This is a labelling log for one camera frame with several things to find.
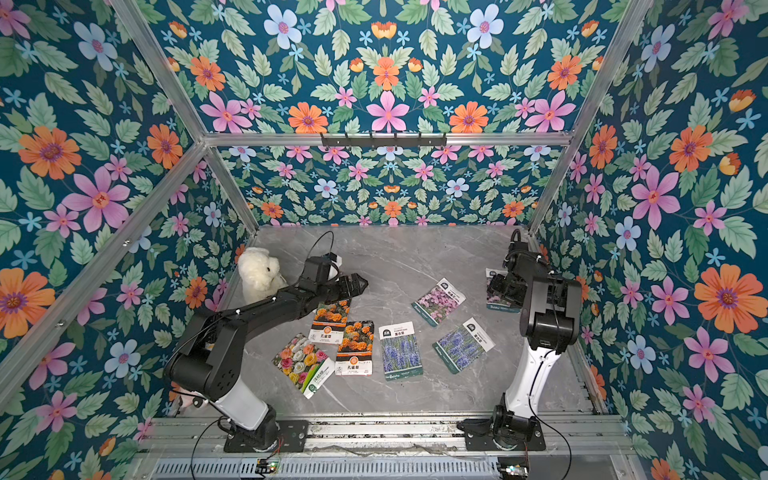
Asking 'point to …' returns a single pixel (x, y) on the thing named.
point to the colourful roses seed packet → (305, 365)
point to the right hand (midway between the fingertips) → (510, 296)
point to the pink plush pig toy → (186, 396)
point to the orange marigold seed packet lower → (355, 349)
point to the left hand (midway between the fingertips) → (362, 283)
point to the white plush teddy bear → (259, 274)
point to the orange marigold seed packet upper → (330, 321)
